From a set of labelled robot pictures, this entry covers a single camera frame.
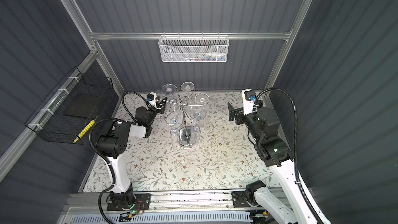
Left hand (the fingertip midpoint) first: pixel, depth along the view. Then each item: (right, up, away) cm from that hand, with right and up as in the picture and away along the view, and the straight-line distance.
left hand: (162, 96), depth 94 cm
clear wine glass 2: (+18, +4, -17) cm, 25 cm away
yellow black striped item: (-28, -17, -27) cm, 42 cm away
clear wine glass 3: (+25, -2, -21) cm, 33 cm away
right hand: (+42, -4, -31) cm, 52 cm away
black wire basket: (-38, -7, -21) cm, 44 cm away
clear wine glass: (+1, +1, -10) cm, 10 cm away
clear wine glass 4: (+23, -10, -27) cm, 37 cm away
